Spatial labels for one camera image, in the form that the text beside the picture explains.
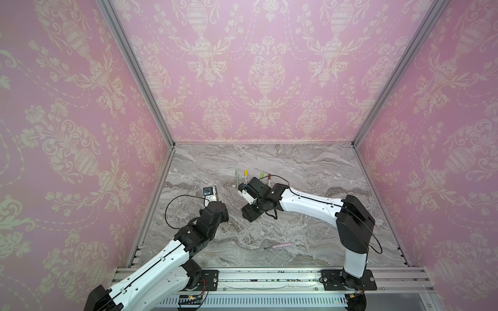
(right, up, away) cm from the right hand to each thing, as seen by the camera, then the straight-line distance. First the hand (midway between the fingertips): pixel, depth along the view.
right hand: (249, 211), depth 85 cm
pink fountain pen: (+12, -15, -2) cm, 19 cm away
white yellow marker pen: (-2, +14, +21) cm, 26 cm away
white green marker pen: (+7, +14, +21) cm, 26 cm away
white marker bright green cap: (+10, +13, +21) cm, 27 cm away
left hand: (-11, +4, -4) cm, 12 cm away
